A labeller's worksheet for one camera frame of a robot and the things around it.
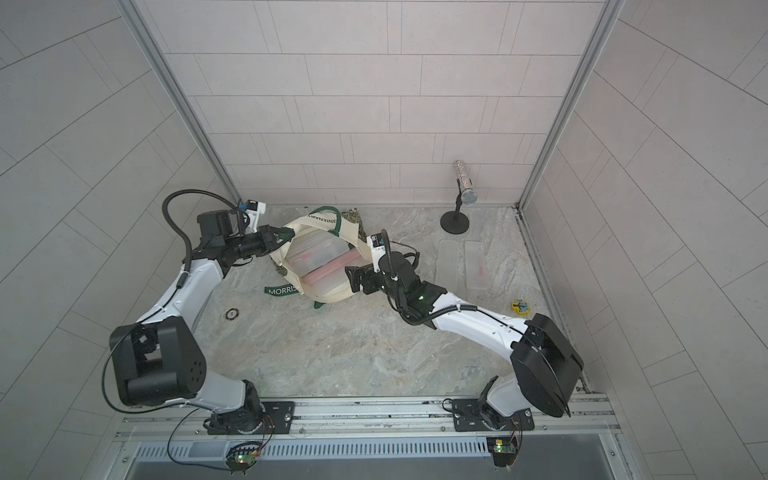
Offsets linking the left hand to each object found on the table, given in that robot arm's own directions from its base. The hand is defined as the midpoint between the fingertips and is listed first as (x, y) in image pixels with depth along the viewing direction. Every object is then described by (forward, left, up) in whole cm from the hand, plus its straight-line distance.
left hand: (295, 230), depth 82 cm
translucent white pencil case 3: (+3, -46, -21) cm, 50 cm away
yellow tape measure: (-13, -66, -19) cm, 70 cm away
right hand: (-9, -18, -3) cm, 21 cm away
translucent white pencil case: (+4, -1, -13) cm, 14 cm away
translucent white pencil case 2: (-10, -8, -20) cm, 23 cm away
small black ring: (-13, +21, -21) cm, 33 cm away
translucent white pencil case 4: (+2, -55, -19) cm, 58 cm away
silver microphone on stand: (+20, -50, -18) cm, 57 cm away
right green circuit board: (-47, -53, -21) cm, 75 cm away
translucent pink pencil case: (-5, -9, -15) cm, 18 cm away
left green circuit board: (-49, +5, -19) cm, 53 cm away
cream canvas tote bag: (+6, -7, -1) cm, 9 cm away
